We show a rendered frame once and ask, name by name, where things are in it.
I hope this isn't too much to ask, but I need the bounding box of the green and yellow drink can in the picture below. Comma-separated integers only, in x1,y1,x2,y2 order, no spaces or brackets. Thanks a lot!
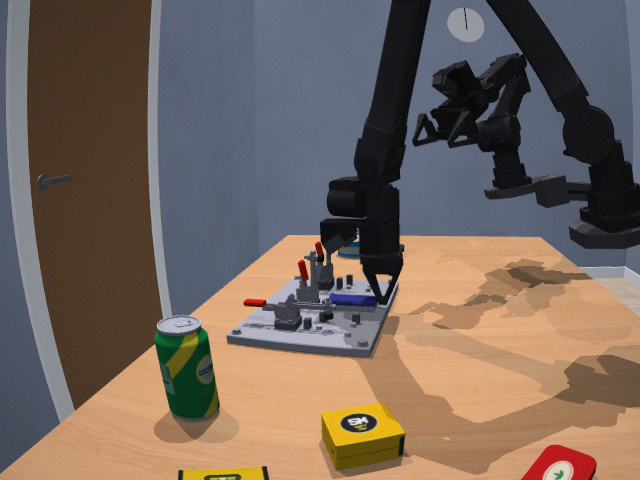
154,315,220,421

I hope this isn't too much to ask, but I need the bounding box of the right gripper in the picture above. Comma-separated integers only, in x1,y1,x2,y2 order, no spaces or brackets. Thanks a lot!
412,107,480,148

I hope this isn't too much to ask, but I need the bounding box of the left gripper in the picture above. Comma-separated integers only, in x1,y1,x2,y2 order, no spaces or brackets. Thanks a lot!
360,219,404,305

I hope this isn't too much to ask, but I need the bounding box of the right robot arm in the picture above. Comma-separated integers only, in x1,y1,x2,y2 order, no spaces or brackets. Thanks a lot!
432,53,532,190

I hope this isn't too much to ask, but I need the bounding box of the grey round tin with blue rim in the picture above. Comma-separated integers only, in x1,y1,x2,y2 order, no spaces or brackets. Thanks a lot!
338,235,361,258

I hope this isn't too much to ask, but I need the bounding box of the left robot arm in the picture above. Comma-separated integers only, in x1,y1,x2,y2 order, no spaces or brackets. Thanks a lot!
320,0,640,255

